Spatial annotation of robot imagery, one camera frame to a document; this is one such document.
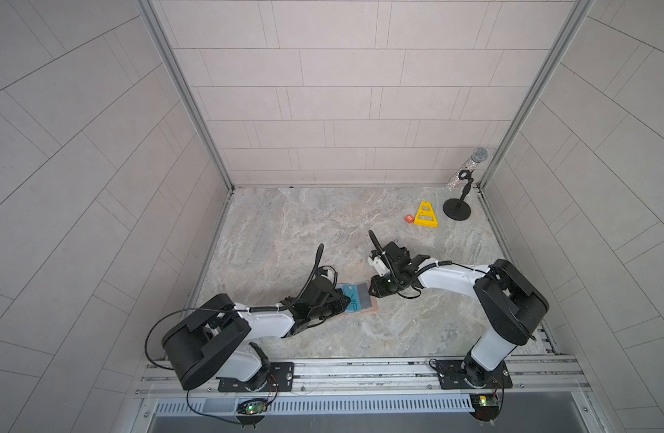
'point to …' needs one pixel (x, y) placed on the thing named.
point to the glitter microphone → (479, 155)
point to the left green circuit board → (255, 407)
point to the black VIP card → (364, 296)
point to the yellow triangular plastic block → (426, 216)
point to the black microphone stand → (456, 208)
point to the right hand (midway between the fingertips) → (371, 291)
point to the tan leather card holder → (374, 307)
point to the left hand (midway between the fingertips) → (356, 302)
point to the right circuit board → (488, 400)
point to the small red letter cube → (410, 218)
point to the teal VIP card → (351, 291)
